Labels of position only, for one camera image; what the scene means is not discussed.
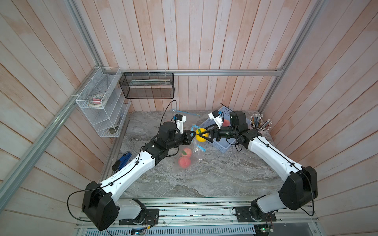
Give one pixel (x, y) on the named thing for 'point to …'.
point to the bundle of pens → (256, 120)
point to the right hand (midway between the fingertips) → (202, 131)
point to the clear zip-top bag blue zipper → (185, 112)
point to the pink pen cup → (258, 129)
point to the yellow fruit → (199, 138)
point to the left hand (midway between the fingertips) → (196, 135)
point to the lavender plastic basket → (221, 144)
